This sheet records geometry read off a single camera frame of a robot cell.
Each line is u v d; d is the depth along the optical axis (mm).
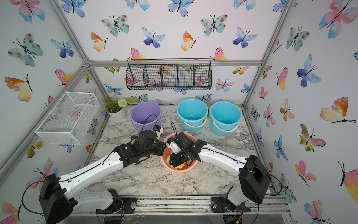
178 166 695
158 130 686
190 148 612
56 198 379
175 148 724
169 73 981
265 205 755
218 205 729
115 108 1016
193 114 1113
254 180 419
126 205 741
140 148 569
